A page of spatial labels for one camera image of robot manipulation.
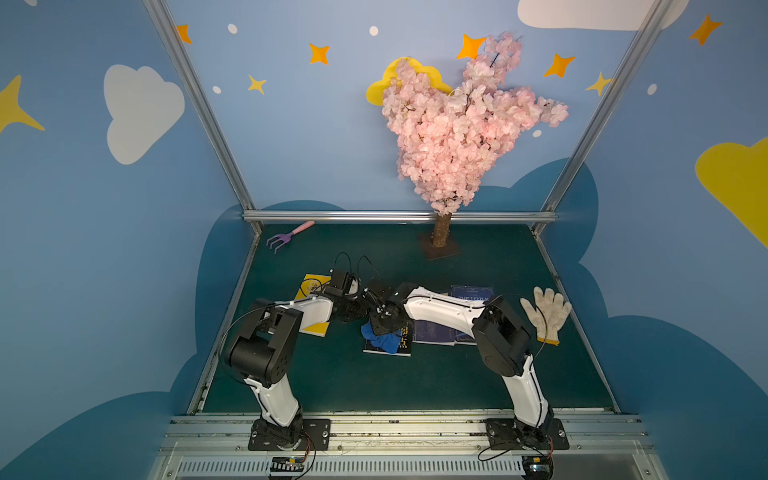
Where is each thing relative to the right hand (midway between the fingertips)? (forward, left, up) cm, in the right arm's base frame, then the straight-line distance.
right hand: (385, 327), depth 92 cm
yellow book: (+14, +26, 0) cm, 30 cm away
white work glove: (+9, -54, -2) cm, 55 cm away
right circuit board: (-33, -41, -4) cm, 53 cm away
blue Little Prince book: (+15, -31, -1) cm, 35 cm away
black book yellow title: (-6, -7, 0) cm, 9 cm away
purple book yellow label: (0, -13, -2) cm, 13 cm away
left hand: (+7, +5, +1) cm, 8 cm away
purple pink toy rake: (+36, +41, +2) cm, 54 cm away
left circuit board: (-37, +22, -4) cm, 43 cm away
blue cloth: (-6, -1, +3) cm, 7 cm away
